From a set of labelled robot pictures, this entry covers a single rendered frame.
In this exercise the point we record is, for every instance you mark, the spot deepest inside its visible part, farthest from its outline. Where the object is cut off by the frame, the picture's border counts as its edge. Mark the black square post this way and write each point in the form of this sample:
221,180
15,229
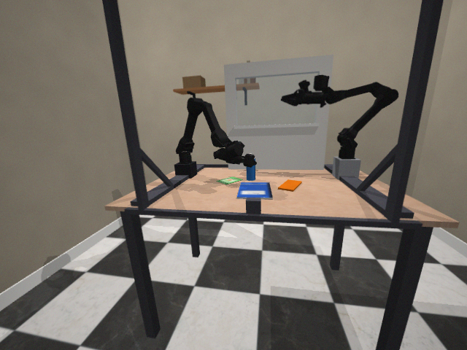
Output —
253,205

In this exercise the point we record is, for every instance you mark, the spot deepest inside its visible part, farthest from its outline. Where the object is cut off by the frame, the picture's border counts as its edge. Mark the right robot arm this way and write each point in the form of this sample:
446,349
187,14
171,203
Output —
384,97

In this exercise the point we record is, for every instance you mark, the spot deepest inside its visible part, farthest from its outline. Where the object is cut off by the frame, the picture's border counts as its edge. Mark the clear window pane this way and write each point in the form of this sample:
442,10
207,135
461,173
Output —
258,100

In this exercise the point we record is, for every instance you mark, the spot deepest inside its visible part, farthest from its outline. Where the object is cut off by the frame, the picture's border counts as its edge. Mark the blue notebook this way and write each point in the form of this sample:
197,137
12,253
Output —
254,190

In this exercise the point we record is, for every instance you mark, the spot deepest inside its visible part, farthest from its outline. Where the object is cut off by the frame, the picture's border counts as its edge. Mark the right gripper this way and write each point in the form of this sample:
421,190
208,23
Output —
298,97

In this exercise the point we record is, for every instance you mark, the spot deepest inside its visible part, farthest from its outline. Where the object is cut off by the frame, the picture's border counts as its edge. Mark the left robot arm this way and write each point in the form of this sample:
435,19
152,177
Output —
218,136

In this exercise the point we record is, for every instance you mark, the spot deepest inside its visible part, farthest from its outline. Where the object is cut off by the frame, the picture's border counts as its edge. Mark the grey wall panel with window opening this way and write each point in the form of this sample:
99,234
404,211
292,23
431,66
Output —
290,148

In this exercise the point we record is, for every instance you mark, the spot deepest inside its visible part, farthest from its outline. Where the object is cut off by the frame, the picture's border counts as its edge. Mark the orange rectangular block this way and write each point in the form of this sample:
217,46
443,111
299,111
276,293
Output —
289,185

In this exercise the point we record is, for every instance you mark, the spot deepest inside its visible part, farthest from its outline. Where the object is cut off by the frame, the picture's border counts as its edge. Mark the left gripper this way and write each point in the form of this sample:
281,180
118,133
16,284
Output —
247,160

